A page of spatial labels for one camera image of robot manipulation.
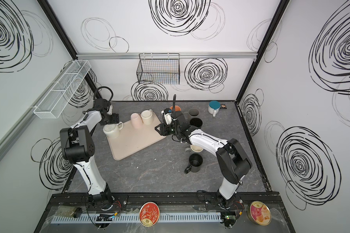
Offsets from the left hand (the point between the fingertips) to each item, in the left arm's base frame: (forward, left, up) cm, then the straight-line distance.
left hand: (114, 119), depth 100 cm
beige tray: (-13, -13, -6) cm, 19 cm away
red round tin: (-53, -33, -3) cm, 62 cm away
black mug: (-26, -55, -4) cm, 61 cm away
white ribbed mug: (-10, -2, +1) cm, 10 cm away
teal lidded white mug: (+15, -71, -1) cm, 73 cm away
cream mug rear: (+4, -22, 0) cm, 23 cm away
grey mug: (-18, -56, -3) cm, 59 cm away
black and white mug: (-1, -57, +2) cm, 57 cm away
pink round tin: (-51, -85, -3) cm, 99 cm away
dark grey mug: (+5, -55, +4) cm, 55 cm away
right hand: (-13, -32, +10) cm, 36 cm away
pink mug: (-1, -15, 0) cm, 15 cm away
